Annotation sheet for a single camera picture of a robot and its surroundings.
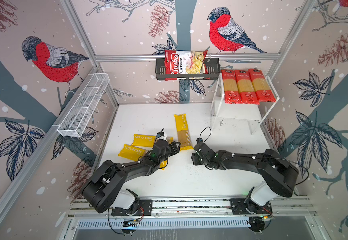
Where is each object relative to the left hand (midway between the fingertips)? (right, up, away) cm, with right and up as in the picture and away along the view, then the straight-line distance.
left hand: (178, 144), depth 86 cm
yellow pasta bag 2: (-29, -7, +6) cm, 30 cm away
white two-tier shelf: (+50, +18, +10) cm, 54 cm away
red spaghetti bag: (+37, +28, -10) cm, 47 cm away
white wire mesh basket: (-50, +15, -14) cm, 54 cm away
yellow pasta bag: (+4, 0, +10) cm, 11 cm away
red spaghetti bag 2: (+45, +30, -8) cm, 55 cm away
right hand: (+9, -10, +4) cm, 14 cm away
